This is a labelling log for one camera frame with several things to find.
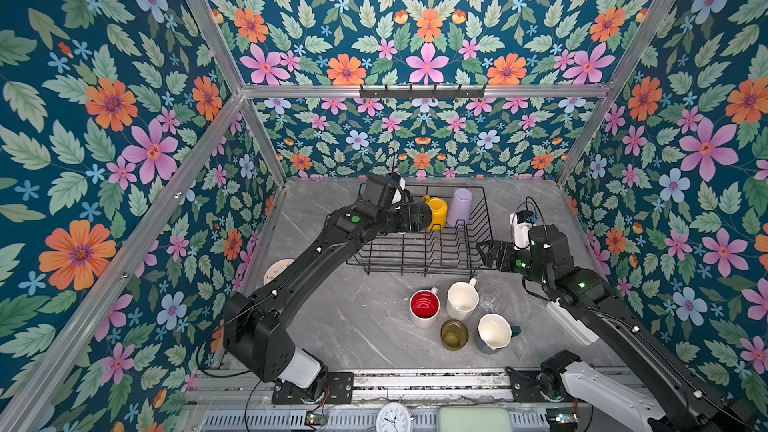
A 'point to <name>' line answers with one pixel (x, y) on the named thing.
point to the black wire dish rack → (460, 248)
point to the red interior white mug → (424, 307)
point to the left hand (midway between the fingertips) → (422, 210)
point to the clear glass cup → (491, 300)
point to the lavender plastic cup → (460, 206)
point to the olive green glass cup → (454, 334)
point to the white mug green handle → (494, 333)
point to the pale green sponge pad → (474, 419)
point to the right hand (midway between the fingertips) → (490, 244)
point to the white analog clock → (394, 417)
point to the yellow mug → (438, 207)
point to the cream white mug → (462, 298)
